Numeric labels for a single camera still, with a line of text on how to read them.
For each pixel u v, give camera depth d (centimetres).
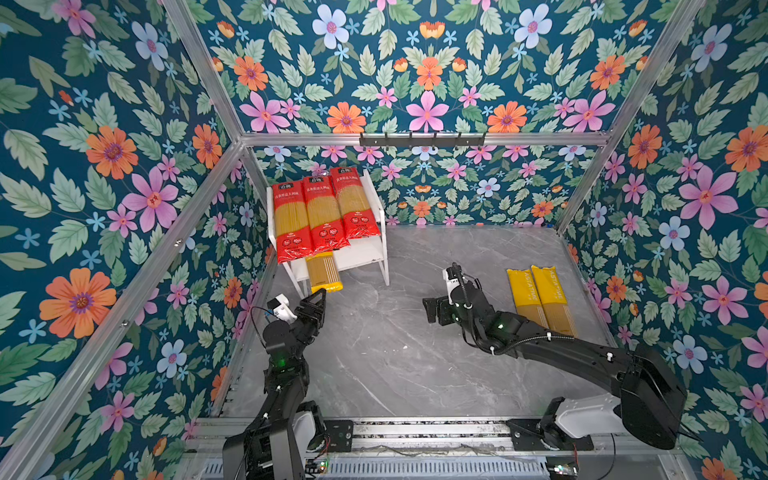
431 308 79
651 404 41
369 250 89
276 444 42
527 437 72
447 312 71
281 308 75
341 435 74
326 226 72
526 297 97
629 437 46
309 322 73
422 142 93
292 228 72
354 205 77
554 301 96
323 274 84
